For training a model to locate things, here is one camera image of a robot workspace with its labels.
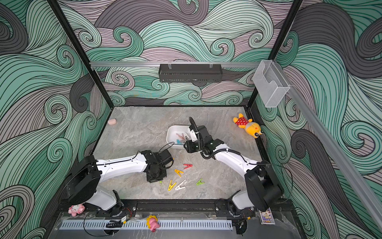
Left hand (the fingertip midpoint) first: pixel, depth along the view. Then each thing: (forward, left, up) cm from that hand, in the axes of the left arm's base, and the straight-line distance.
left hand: (164, 178), depth 81 cm
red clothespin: (+8, -13, -2) cm, 16 cm away
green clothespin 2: (-2, -20, -2) cm, 20 cm away
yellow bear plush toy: (+31, -57, +4) cm, 65 cm away
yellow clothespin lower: (-4, -4, -1) cm, 6 cm away
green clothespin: (-1, +2, -2) cm, 3 cm away
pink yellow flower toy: (-20, +3, 0) cm, 20 cm away
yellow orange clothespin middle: (+4, -8, -2) cm, 9 cm away
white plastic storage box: (+30, -4, -3) cm, 31 cm away
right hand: (+16, -12, +9) cm, 21 cm away
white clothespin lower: (-4, -8, -2) cm, 9 cm away
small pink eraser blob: (+42, +45, -3) cm, 62 cm away
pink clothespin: (+29, -9, -2) cm, 30 cm away
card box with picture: (-18, -51, 0) cm, 54 cm away
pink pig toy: (-15, +41, 0) cm, 44 cm away
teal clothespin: (+24, -7, -2) cm, 25 cm away
